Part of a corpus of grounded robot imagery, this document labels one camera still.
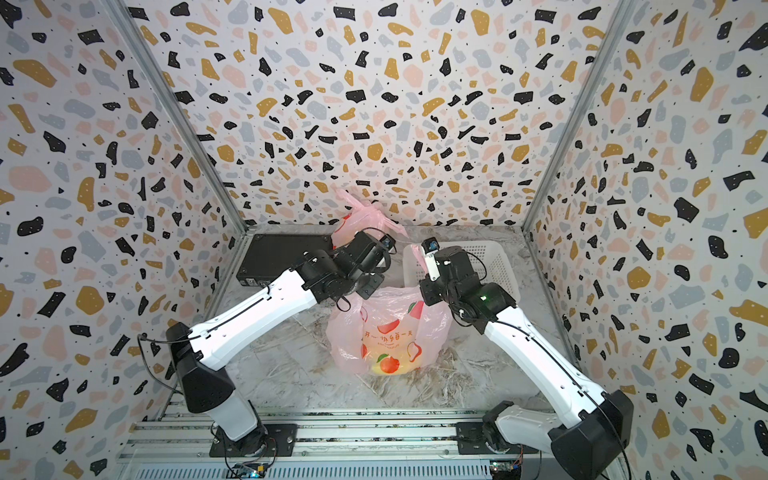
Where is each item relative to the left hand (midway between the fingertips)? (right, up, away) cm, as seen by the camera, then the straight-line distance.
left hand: (374, 271), depth 76 cm
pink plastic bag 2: (+5, -16, +1) cm, 17 cm away
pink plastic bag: (-6, +17, +25) cm, 31 cm away
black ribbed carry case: (-43, +4, +38) cm, 57 cm away
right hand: (+14, -2, +1) cm, 14 cm away
